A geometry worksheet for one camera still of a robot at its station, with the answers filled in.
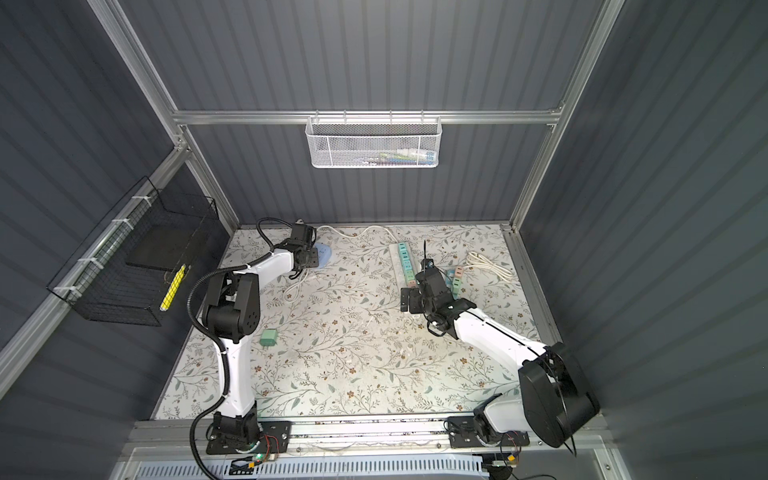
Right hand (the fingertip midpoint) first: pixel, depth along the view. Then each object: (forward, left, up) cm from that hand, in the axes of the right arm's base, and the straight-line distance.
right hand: (420, 294), depth 88 cm
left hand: (+19, +39, -6) cm, 44 cm away
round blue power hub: (+22, +34, -7) cm, 41 cm away
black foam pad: (+1, +64, +22) cm, 68 cm away
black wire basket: (-4, +73, +20) cm, 75 cm away
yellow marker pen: (-10, +59, +19) cm, 63 cm away
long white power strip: (+14, +4, -4) cm, 15 cm away
